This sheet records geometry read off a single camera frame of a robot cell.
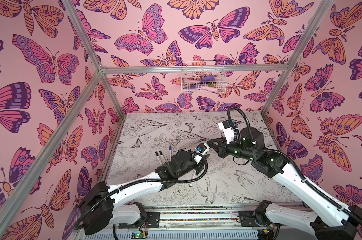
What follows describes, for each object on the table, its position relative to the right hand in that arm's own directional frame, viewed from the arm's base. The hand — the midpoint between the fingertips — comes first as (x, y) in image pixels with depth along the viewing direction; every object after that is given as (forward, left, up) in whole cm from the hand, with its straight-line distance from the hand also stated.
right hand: (209, 139), depth 65 cm
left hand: (-1, -1, -8) cm, 8 cm away
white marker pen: (-2, +6, -32) cm, 32 cm away
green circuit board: (-32, +34, -35) cm, 58 cm away
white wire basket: (+48, -1, +2) cm, 48 cm away
